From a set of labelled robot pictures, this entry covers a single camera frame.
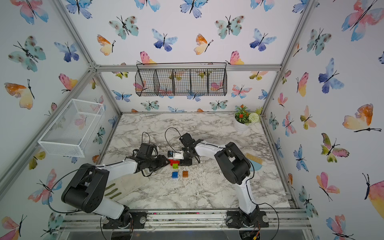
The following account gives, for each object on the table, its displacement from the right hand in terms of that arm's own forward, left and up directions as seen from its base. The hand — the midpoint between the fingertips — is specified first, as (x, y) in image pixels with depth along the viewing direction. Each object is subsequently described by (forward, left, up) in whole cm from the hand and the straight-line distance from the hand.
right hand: (181, 157), depth 95 cm
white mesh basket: (+17, +85, -3) cm, 87 cm away
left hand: (-4, +7, +1) cm, 8 cm away
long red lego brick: (-4, +5, +2) cm, 7 cm away
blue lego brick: (-11, +2, 0) cm, 12 cm away
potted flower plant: (+24, -39, +12) cm, 47 cm away
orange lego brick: (-10, -3, 0) cm, 11 cm away
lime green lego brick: (-6, +3, 0) cm, 7 cm away
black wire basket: (+41, +4, +29) cm, 50 cm away
